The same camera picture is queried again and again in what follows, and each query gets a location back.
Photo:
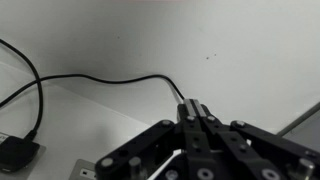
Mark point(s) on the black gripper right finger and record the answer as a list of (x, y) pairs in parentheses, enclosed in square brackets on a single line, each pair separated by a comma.
[(233, 143)]

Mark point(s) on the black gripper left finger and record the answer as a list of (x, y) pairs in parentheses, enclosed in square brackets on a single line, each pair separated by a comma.
[(191, 140)]

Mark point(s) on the white socket label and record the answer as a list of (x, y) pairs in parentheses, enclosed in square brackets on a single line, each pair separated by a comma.
[(3, 138)]

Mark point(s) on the black power plug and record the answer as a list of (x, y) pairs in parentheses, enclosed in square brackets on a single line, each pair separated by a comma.
[(16, 153)]

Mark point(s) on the steel double wall socket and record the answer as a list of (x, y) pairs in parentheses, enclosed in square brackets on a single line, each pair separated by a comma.
[(37, 166), (80, 169)]

